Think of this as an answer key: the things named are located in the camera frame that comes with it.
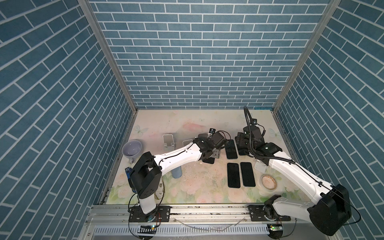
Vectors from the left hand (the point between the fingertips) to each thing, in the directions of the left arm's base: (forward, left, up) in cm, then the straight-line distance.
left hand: (213, 150), depth 85 cm
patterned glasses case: (-20, +29, -9) cm, 36 cm away
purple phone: (+7, -13, -11) cm, 18 cm away
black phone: (-12, -11, -10) cm, 19 cm away
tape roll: (-14, -32, -11) cm, 37 cm away
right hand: (+6, -17, +8) cm, 20 cm away
